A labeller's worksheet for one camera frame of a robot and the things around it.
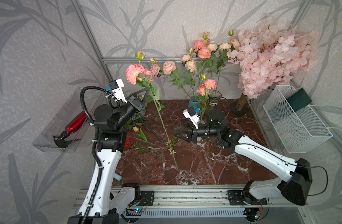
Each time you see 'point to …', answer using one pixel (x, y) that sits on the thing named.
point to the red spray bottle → (60, 141)
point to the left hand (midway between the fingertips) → (150, 92)
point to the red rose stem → (128, 143)
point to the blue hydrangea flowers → (138, 115)
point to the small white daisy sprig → (172, 143)
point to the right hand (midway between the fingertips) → (175, 132)
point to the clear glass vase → (214, 96)
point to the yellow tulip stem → (141, 134)
